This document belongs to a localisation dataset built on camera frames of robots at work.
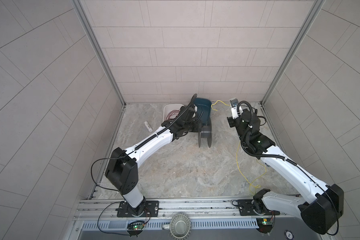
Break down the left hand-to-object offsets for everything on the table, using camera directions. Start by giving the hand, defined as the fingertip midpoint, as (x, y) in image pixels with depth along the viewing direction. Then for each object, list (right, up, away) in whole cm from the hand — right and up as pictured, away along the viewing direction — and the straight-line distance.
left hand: (205, 123), depth 80 cm
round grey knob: (-13, -46, -13) cm, 50 cm away
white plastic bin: (-24, +9, +25) cm, 35 cm away
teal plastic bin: (+3, +11, +32) cm, 34 cm away
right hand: (+13, +9, -6) cm, 17 cm away
